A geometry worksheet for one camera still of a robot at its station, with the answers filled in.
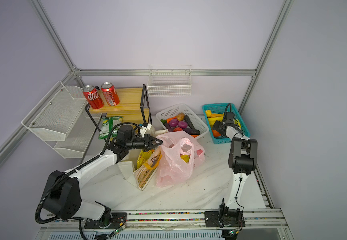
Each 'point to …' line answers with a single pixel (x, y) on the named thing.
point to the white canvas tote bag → (139, 177)
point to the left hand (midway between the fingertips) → (161, 142)
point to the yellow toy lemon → (208, 113)
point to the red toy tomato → (177, 129)
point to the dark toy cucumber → (188, 120)
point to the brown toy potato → (180, 116)
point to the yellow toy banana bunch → (215, 117)
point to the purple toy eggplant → (192, 131)
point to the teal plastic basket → (222, 140)
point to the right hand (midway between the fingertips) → (218, 126)
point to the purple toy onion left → (173, 122)
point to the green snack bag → (108, 125)
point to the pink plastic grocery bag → (179, 154)
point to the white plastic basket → (172, 112)
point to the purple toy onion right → (182, 124)
